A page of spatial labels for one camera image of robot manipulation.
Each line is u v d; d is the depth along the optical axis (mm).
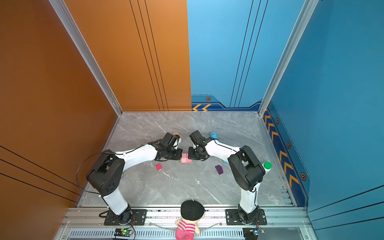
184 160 913
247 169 484
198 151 706
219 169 894
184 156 919
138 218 738
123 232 709
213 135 1021
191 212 683
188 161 910
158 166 916
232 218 725
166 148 725
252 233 699
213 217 752
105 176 476
